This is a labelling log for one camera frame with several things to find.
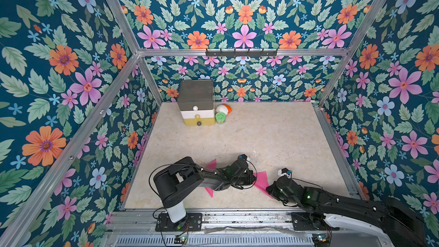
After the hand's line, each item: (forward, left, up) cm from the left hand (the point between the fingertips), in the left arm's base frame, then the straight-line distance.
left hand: (258, 179), depth 85 cm
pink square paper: (+10, +24, -2) cm, 26 cm away
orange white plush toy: (+47, +15, +4) cm, 49 cm away
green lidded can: (+38, +18, +4) cm, 42 cm away
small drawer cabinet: (+39, +30, +19) cm, 53 cm away
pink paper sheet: (-1, -1, -3) cm, 3 cm away
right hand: (-6, -2, -1) cm, 6 cm away
